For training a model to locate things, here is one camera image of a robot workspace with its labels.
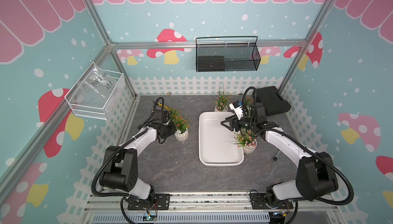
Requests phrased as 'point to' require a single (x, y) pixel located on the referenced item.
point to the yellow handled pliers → (165, 106)
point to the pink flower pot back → (222, 101)
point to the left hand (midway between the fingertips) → (175, 131)
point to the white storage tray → (215, 147)
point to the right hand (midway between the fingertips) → (224, 121)
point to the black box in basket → (211, 63)
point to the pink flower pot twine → (245, 141)
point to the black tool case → (273, 102)
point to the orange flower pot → (182, 122)
